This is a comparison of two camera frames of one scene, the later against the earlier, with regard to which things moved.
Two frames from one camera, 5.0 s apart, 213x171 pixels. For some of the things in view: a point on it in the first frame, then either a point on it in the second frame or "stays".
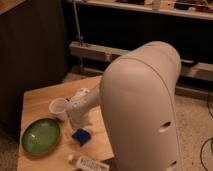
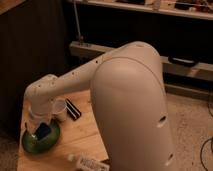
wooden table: (92, 140) stays
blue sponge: (81, 135) → (43, 131)
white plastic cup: (58, 107) stays
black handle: (188, 62) stays
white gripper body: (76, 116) → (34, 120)
